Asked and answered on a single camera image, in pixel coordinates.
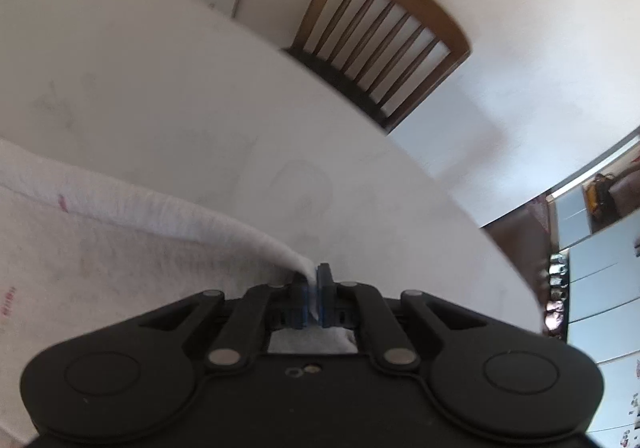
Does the white sweatshirt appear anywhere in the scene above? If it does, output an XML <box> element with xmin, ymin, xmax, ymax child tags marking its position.
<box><xmin>0</xmin><ymin>137</ymin><xmax>359</xmax><ymax>431</ymax></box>

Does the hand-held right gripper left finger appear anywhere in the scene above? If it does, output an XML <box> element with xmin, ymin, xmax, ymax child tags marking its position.
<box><xmin>137</xmin><ymin>277</ymin><xmax>314</xmax><ymax>372</ymax></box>

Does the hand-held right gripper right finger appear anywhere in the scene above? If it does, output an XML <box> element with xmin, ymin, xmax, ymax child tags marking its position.
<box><xmin>316</xmin><ymin>262</ymin><xmax>490</xmax><ymax>372</ymax></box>

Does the printed tablecloth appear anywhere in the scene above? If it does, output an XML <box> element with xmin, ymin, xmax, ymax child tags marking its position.
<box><xmin>0</xmin><ymin>0</ymin><xmax>547</xmax><ymax>335</ymax></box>

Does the red patterned rug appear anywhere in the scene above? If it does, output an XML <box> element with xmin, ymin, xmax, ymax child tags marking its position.
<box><xmin>530</xmin><ymin>200</ymin><xmax>554</xmax><ymax>250</ymax></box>

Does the yellow brown bag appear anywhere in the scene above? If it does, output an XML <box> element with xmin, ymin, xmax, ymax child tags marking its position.
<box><xmin>581</xmin><ymin>173</ymin><xmax>617</xmax><ymax>225</ymax></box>

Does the row of shoes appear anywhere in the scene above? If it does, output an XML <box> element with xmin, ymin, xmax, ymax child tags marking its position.
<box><xmin>541</xmin><ymin>250</ymin><xmax>572</xmax><ymax>338</ymax></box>

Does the wooden slatted chair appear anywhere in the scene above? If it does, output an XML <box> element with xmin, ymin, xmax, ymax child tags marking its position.
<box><xmin>281</xmin><ymin>0</ymin><xmax>473</xmax><ymax>135</ymax></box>

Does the white wall cabinet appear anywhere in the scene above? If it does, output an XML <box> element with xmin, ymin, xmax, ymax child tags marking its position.
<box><xmin>546</xmin><ymin>128</ymin><xmax>640</xmax><ymax>448</ymax></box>

